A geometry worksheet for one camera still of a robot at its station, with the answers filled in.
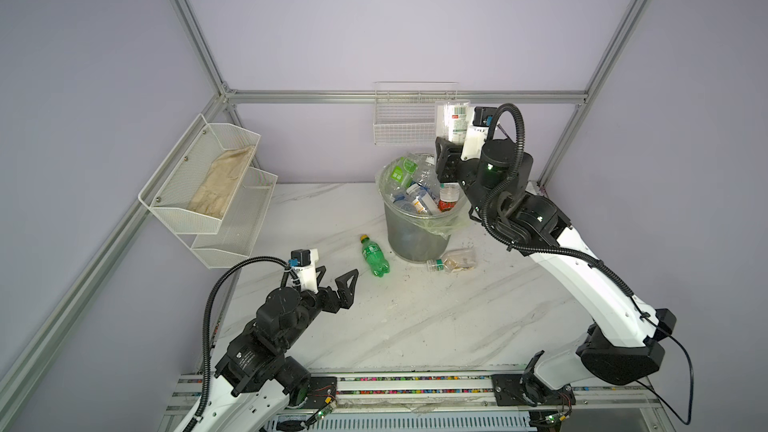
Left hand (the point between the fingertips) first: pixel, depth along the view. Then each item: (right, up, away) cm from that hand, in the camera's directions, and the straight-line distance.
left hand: (341, 273), depth 68 cm
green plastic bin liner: (+12, +20, +18) cm, 30 cm away
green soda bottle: (+6, 0, +26) cm, 27 cm away
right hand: (+22, +29, -9) cm, 38 cm away
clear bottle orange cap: (+22, +17, +20) cm, 34 cm away
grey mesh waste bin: (+19, +6, +21) cm, 29 cm away
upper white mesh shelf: (-42, +21, +10) cm, 47 cm away
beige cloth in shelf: (-35, +23, +12) cm, 43 cm away
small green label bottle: (+15, +26, +17) cm, 35 cm away
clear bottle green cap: (+36, -2, +30) cm, 47 cm away
